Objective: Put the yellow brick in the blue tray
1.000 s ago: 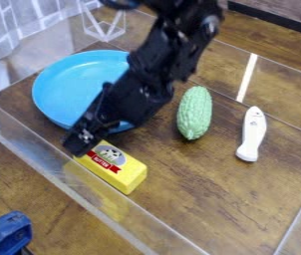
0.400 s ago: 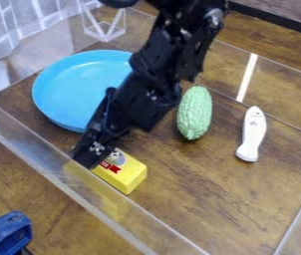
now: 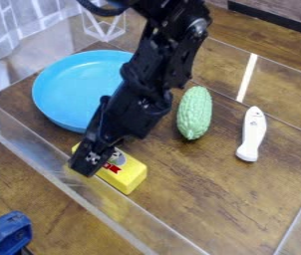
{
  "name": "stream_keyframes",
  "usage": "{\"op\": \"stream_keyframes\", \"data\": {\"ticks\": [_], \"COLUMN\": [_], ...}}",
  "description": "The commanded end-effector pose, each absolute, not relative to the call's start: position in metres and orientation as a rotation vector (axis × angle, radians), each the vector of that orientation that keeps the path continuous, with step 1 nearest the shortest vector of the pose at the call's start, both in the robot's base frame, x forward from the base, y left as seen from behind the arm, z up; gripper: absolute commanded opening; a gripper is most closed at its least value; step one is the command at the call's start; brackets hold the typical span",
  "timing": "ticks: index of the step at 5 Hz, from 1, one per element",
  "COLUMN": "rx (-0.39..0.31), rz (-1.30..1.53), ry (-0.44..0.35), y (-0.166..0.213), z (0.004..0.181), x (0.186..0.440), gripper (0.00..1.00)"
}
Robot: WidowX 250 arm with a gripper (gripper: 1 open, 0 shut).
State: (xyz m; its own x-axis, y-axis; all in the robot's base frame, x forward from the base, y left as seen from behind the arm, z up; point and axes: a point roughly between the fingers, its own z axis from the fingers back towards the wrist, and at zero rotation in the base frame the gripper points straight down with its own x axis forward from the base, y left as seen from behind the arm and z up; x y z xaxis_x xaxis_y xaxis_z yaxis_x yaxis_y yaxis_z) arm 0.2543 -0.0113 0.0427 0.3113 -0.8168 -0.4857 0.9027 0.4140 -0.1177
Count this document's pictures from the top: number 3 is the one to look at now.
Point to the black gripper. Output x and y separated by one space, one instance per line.
128 113

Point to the yellow butter brick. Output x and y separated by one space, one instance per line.
123 172

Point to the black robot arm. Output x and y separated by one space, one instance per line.
158 68

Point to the blue round tray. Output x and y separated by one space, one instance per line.
68 87

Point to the green bitter gourd toy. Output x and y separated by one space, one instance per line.
194 113

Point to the blue clamp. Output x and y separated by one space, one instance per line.
15 232

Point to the white patterned curtain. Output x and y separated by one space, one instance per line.
25 17

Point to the clear acrylic enclosure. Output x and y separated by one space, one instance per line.
206 203

